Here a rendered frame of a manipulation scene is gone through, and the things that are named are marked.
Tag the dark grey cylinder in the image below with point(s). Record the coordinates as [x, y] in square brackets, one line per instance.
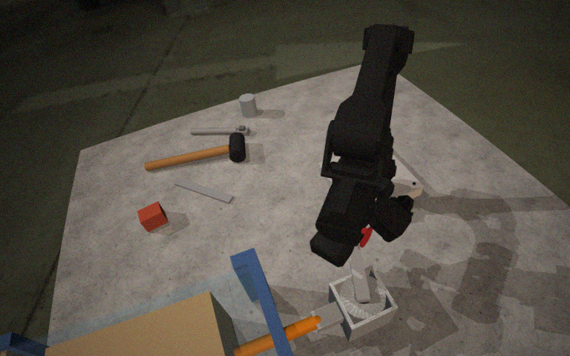
[247, 103]

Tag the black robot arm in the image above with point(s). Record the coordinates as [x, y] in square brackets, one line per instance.
[360, 135]

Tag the black-headed mallet with wooden handle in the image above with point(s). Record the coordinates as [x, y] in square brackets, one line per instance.
[235, 149]

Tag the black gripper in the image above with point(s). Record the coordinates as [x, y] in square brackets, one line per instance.
[337, 253]

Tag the blue flat bar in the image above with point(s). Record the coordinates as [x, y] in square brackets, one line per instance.
[267, 303]

